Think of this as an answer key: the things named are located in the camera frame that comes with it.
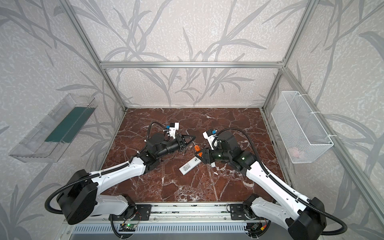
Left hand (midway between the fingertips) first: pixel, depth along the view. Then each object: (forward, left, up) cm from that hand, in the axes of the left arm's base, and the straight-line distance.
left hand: (197, 135), depth 71 cm
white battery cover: (-4, -9, -26) cm, 28 cm away
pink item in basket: (-6, -48, -6) cm, 49 cm away
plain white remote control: (-5, +5, -26) cm, 27 cm away
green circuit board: (-35, +33, -29) cm, 57 cm away
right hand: (-5, -1, -5) cm, 7 cm away
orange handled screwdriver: (-5, 0, -3) cm, 6 cm away
